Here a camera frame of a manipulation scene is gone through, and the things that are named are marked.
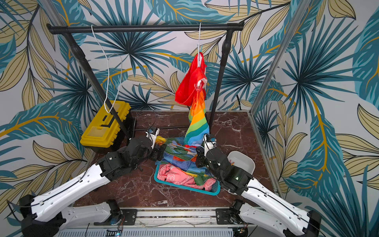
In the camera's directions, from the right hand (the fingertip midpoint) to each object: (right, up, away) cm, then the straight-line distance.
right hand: (197, 149), depth 71 cm
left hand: (-19, +1, 0) cm, 19 cm away
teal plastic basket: (+10, -21, +3) cm, 23 cm away
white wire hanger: (-57, +46, +26) cm, 77 cm away
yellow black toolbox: (-53, +6, +13) cm, 55 cm away
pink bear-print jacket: (-15, -13, +5) cm, 20 cm away
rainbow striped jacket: (-7, -4, +4) cm, 9 cm away
